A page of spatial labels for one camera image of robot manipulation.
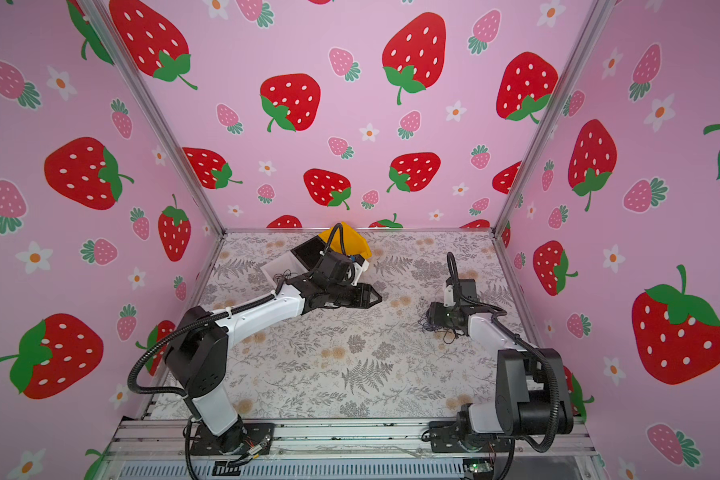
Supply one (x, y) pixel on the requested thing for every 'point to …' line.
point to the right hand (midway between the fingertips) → (435, 312)
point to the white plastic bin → (283, 268)
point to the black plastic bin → (309, 252)
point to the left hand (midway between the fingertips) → (379, 298)
